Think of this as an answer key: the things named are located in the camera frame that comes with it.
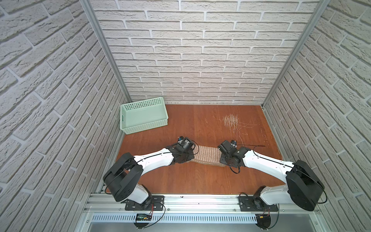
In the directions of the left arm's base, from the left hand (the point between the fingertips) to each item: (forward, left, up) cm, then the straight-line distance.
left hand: (192, 151), depth 88 cm
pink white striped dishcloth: (-1, -10, -3) cm, 11 cm away
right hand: (-5, -18, -2) cm, 19 cm away
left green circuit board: (-33, +25, -7) cm, 42 cm away
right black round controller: (-35, -35, -5) cm, 50 cm away
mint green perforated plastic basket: (+34, +38, -5) cm, 51 cm away
